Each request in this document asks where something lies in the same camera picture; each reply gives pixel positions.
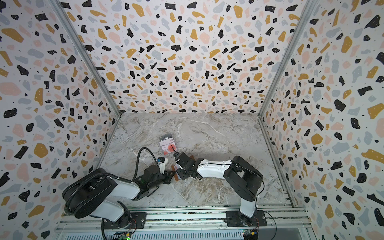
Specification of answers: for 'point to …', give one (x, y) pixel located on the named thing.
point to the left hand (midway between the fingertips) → (178, 171)
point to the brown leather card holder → (174, 168)
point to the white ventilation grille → (158, 236)
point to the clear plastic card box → (165, 141)
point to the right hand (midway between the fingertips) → (181, 168)
